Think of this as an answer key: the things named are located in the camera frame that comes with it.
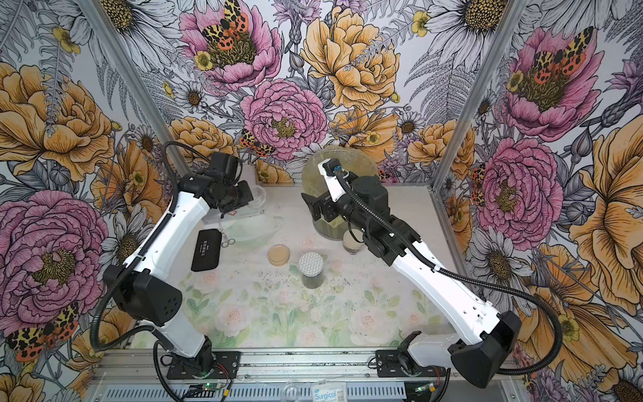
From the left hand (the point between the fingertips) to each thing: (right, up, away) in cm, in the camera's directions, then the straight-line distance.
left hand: (246, 205), depth 82 cm
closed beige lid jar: (+34, -14, +11) cm, 39 cm away
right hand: (+24, +4, -15) cm, 28 cm away
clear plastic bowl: (-5, -11, +24) cm, 27 cm away
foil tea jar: (+21, -20, 0) cm, 29 cm away
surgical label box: (+27, -51, -12) cm, 59 cm away
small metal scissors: (-14, -14, +20) cm, 29 cm away
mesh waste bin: (+29, -9, +12) cm, 32 cm away
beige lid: (+7, -19, +17) cm, 27 cm away
